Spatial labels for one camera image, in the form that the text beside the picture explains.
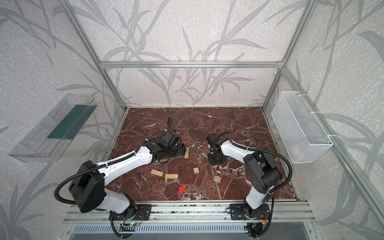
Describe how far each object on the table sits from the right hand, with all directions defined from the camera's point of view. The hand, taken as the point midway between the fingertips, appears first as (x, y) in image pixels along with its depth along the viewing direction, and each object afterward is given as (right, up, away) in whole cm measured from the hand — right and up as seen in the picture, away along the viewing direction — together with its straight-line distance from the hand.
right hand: (213, 158), depth 92 cm
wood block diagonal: (+1, -4, -4) cm, 6 cm away
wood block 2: (-25, -8, -7) cm, 27 cm away
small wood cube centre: (-11, -6, -5) cm, 13 cm away
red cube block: (-18, -14, -11) cm, 25 cm away
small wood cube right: (+2, -10, -9) cm, 13 cm away
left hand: (-17, +9, -7) cm, 20 cm away
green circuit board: (-40, -26, -21) cm, 52 cm away
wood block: (-33, -8, -5) cm, 34 cm away
